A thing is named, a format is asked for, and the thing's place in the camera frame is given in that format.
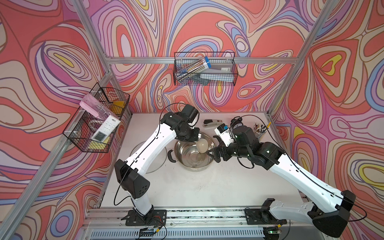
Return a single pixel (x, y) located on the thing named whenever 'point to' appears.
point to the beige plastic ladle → (202, 145)
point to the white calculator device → (106, 129)
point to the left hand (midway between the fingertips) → (198, 138)
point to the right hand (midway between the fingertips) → (215, 151)
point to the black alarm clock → (236, 122)
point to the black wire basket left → (80, 129)
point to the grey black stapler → (209, 123)
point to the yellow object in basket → (117, 106)
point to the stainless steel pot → (188, 155)
